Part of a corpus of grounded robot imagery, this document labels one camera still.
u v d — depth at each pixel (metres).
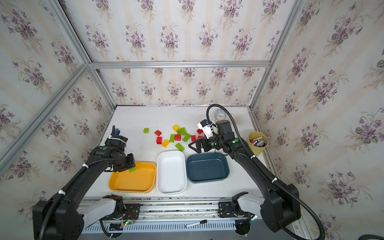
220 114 1.07
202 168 0.91
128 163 0.71
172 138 1.01
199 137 1.02
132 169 0.73
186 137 1.01
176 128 1.05
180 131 1.04
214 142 0.65
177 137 1.02
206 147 0.66
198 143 0.66
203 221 0.70
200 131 1.04
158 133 1.04
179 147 0.96
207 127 0.69
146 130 1.04
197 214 0.73
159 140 0.99
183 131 1.05
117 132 1.02
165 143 0.98
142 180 0.82
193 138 1.01
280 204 0.39
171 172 0.86
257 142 0.88
